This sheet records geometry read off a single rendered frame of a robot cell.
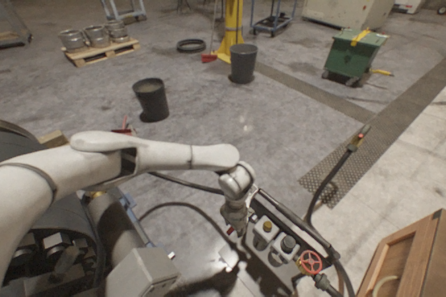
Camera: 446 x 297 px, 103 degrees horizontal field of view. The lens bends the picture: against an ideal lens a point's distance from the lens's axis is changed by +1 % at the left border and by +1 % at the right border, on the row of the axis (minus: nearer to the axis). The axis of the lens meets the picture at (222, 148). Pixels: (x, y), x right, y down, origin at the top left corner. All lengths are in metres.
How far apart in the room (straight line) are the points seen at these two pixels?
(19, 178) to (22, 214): 0.04
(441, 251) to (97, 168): 1.15
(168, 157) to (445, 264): 1.03
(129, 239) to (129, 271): 0.08
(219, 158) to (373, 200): 1.46
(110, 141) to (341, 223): 1.42
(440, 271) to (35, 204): 1.12
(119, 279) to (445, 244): 1.11
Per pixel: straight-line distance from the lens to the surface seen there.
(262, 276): 1.25
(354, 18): 5.67
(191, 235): 1.31
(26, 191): 0.28
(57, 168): 0.33
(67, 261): 0.42
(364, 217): 1.63
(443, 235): 1.17
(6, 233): 0.25
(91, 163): 0.36
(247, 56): 2.53
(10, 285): 0.76
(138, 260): 0.44
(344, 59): 3.01
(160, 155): 0.41
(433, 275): 1.05
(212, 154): 0.43
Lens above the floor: 1.23
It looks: 47 degrees down
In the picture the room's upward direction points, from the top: 1 degrees counter-clockwise
